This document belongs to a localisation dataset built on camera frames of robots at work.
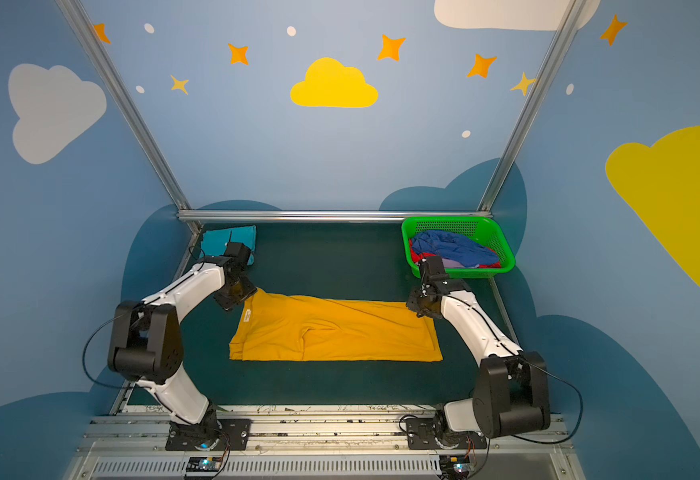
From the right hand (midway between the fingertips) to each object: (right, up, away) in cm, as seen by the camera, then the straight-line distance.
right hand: (419, 301), depth 88 cm
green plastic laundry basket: (+30, +25, +25) cm, 47 cm away
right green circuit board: (+5, -38, -17) cm, 42 cm away
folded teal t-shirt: (-74, +19, +26) cm, 81 cm away
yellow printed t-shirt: (-34, -9, +2) cm, 36 cm away
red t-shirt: (+2, +13, +13) cm, 19 cm away
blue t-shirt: (+16, +16, +15) cm, 27 cm away
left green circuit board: (-56, -37, -18) cm, 69 cm away
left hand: (-53, 0, +5) cm, 53 cm away
